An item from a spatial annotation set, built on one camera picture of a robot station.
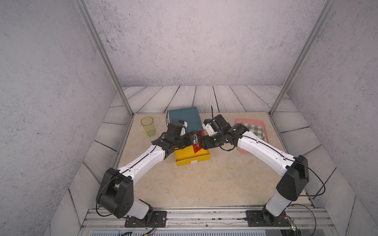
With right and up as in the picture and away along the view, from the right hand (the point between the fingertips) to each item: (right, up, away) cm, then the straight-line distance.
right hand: (204, 144), depth 79 cm
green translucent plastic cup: (-36, +11, +20) cm, 42 cm away
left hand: (-2, +2, +2) cm, 4 cm away
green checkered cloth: (+40, +7, +29) cm, 50 cm away
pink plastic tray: (+44, +12, +36) cm, 58 cm away
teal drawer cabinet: (-8, +16, +10) cm, 20 cm away
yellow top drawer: (-9, -6, +1) cm, 11 cm away
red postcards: (-3, -2, +2) cm, 4 cm away
